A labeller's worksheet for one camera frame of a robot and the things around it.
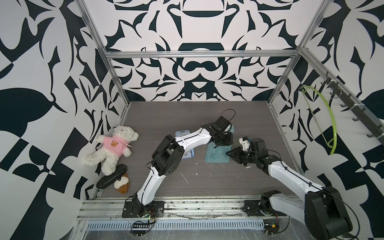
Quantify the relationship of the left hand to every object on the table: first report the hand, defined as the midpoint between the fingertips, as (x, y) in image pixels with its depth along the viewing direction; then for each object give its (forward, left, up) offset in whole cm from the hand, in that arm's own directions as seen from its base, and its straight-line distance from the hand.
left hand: (234, 140), depth 88 cm
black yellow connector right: (-41, -11, -11) cm, 44 cm away
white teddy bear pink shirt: (-1, +69, -2) cm, 69 cm away
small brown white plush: (-21, +62, -8) cm, 66 cm away
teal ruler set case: (-6, +9, -6) cm, 12 cm away
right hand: (-7, +6, -1) cm, 9 cm away
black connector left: (-38, +51, -13) cm, 65 cm away
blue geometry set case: (-3, +26, -8) cm, 27 cm away
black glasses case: (-12, +65, -8) cm, 66 cm away
